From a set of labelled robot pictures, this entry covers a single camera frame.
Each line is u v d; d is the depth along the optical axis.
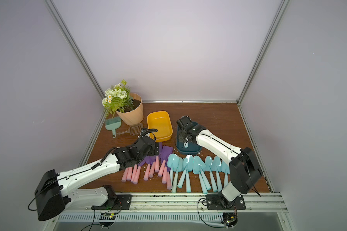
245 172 0.43
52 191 0.39
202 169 0.83
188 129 0.64
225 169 0.84
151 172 0.79
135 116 0.95
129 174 0.80
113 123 1.07
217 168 0.84
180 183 0.77
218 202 0.73
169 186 0.73
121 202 0.73
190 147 0.83
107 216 0.71
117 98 0.83
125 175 0.79
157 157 0.87
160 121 1.07
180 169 0.83
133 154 0.58
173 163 0.85
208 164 0.83
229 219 0.69
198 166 0.85
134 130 1.03
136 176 0.79
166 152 0.94
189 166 0.85
